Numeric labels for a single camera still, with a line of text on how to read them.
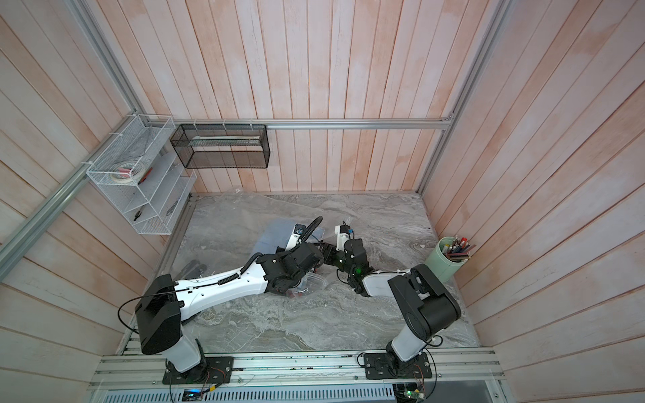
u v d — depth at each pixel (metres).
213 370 0.73
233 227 1.07
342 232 0.83
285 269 0.60
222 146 1.07
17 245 0.52
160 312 0.42
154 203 0.79
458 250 0.81
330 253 0.80
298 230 0.70
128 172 0.68
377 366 0.73
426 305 0.47
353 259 0.70
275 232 0.90
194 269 0.93
